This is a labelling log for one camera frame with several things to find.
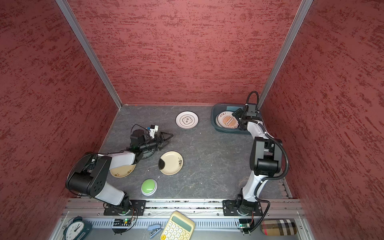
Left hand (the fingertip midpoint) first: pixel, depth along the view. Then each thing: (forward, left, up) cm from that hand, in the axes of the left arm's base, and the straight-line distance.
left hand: (171, 141), depth 86 cm
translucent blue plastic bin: (+34, -30, -7) cm, 46 cm away
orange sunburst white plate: (+25, -37, -10) cm, 46 cm away
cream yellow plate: (-7, 0, -15) cm, 17 cm away
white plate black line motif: (+25, -7, -11) cm, 28 cm away
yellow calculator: (-41, -7, -10) cm, 42 cm away
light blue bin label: (+35, -44, -7) cm, 56 cm away
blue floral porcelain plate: (-9, +12, +2) cm, 15 cm away
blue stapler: (-42, +5, -10) cm, 43 cm away
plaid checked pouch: (-40, -53, -8) cm, 67 cm away
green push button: (-23, +11, -10) cm, 28 cm away
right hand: (+18, -41, 0) cm, 45 cm away
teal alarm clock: (-42, +39, -8) cm, 58 cm away
